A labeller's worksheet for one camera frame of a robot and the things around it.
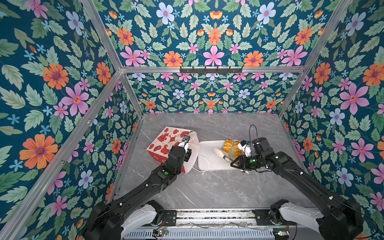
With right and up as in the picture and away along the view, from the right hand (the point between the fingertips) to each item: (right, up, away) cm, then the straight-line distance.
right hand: (233, 163), depth 76 cm
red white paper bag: (-41, +7, +10) cm, 42 cm away
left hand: (-25, +12, +2) cm, 28 cm away
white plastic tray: (-12, -1, +12) cm, 17 cm away
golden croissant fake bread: (+1, +7, +20) cm, 21 cm away
